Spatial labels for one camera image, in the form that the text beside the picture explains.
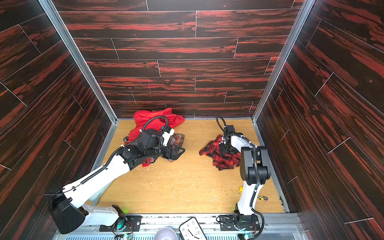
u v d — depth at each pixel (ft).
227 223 2.41
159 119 3.52
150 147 1.89
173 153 2.14
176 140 3.24
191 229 2.30
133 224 2.40
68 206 1.26
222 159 3.07
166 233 2.27
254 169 1.47
